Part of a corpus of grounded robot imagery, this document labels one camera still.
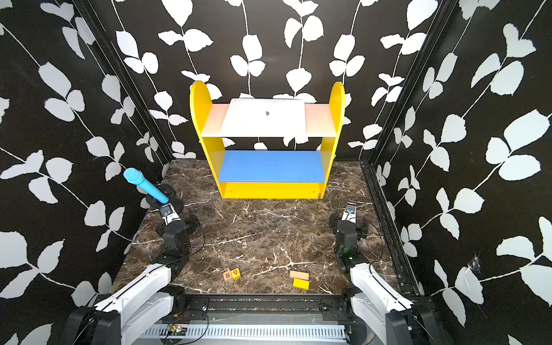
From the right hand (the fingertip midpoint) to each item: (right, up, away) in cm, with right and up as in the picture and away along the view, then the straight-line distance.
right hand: (349, 209), depth 85 cm
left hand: (-68, 0, -1) cm, 68 cm away
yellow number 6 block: (-45, -24, -5) cm, 51 cm away
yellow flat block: (-19, -27, -6) cm, 34 cm away
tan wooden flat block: (-21, -25, -3) cm, 33 cm away
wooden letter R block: (-48, -24, -5) cm, 54 cm away
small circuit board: (-63, -38, -14) cm, 75 cm away
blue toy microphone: (-75, +13, -16) cm, 78 cm away
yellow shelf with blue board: (-32, +18, +16) cm, 40 cm away
